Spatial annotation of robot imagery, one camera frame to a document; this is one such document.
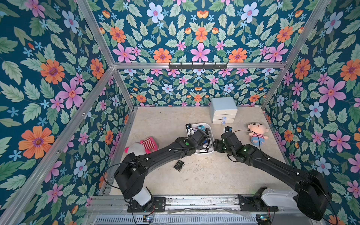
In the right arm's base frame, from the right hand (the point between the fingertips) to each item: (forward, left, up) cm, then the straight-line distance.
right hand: (217, 143), depth 83 cm
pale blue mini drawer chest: (+26, -6, +2) cm, 27 cm away
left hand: (+1, +11, +1) cm, 11 cm away
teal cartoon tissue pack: (+17, +9, -6) cm, 20 cm away
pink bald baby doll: (+16, -33, -7) cm, 37 cm away
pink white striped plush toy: (-1, +45, -5) cm, 46 cm away
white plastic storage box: (+2, +4, -8) cm, 9 cm away
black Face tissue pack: (-10, +23, -11) cm, 28 cm away
